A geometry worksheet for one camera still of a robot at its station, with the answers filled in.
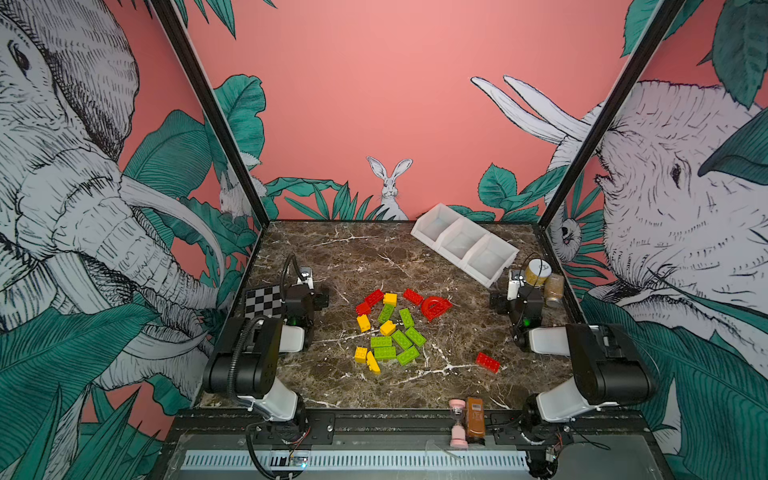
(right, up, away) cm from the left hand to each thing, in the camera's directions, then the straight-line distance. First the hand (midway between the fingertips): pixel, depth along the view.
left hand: (308, 279), depth 94 cm
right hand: (+65, -1, +1) cm, 65 cm away
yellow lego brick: (+26, -7, +4) cm, 28 cm away
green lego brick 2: (+32, -13, -1) cm, 34 cm away
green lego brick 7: (+32, -22, -8) cm, 40 cm away
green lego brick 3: (+34, -17, -4) cm, 39 cm away
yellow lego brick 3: (+26, -15, -4) cm, 30 cm away
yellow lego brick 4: (+18, -20, -11) cm, 29 cm away
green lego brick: (+25, -11, -1) cm, 27 cm away
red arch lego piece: (+41, -9, +1) cm, 42 cm away
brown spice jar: (+80, -4, +1) cm, 80 cm away
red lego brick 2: (+34, -6, +4) cm, 35 cm away
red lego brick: (+54, -23, -10) cm, 60 cm away
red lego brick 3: (+18, -10, +1) cm, 20 cm away
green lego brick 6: (+25, -21, -9) cm, 34 cm away
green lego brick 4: (+30, -18, -5) cm, 35 cm away
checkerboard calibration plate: (-14, -7, -1) cm, 16 cm away
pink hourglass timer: (+44, -37, -22) cm, 61 cm away
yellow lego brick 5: (+21, -23, -11) cm, 33 cm away
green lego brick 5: (+24, -18, -6) cm, 31 cm away
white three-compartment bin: (+62, +7, +17) cm, 65 cm away
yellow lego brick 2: (+18, -13, -4) cm, 23 cm away
